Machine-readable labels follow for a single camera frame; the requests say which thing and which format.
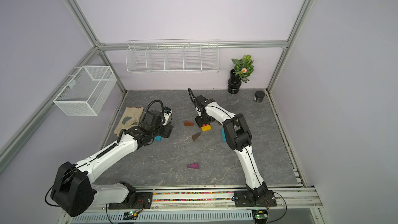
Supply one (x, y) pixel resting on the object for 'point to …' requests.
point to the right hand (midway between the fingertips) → (204, 121)
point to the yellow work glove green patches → (131, 117)
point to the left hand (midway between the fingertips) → (167, 125)
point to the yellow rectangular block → (206, 128)
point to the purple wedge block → (194, 166)
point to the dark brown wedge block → (195, 136)
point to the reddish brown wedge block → (188, 123)
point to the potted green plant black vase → (243, 68)
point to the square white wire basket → (85, 93)
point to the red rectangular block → (204, 125)
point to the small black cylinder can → (259, 96)
